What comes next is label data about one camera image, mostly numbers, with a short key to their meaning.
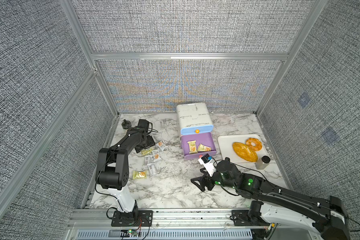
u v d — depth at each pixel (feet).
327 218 1.34
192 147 2.95
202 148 2.95
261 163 2.80
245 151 3.03
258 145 3.26
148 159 3.04
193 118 2.87
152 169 2.90
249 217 2.14
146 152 3.17
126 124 3.27
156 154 3.12
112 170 1.58
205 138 2.95
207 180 2.05
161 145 3.29
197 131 2.81
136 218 2.20
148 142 2.79
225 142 3.37
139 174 2.81
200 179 2.05
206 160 2.06
